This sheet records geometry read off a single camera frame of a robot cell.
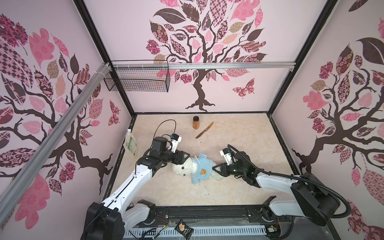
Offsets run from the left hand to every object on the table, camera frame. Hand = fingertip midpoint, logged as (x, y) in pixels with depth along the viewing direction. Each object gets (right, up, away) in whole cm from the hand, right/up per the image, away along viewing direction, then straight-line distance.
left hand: (184, 156), depth 80 cm
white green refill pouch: (-35, +6, +10) cm, 37 cm away
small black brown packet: (0, -33, -11) cm, 35 cm away
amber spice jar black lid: (+6, +18, +27) cm, 33 cm away
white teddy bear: (+1, -6, -2) cm, 7 cm away
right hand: (+16, -7, +4) cm, 18 cm away
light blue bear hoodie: (+11, -8, +1) cm, 13 cm away
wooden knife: (+12, +12, +30) cm, 34 cm away
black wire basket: (-42, +55, +42) cm, 81 cm away
